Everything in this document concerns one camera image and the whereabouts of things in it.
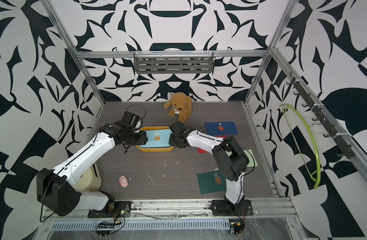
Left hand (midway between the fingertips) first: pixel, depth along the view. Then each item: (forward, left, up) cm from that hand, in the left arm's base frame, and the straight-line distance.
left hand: (144, 137), depth 82 cm
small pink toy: (-18, +12, -14) cm, 26 cm away
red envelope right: (-17, -28, +15) cm, 36 cm away
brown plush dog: (+23, -20, +1) cm, 31 cm away
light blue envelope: (+7, -5, -12) cm, 15 cm away
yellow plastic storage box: (+6, -5, -12) cm, 15 cm away
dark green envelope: (-20, -36, -17) cm, 44 cm away
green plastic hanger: (-29, -71, +11) cm, 78 cm away
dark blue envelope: (+15, -47, -16) cm, 52 cm away
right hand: (+4, -14, -10) cm, 18 cm away
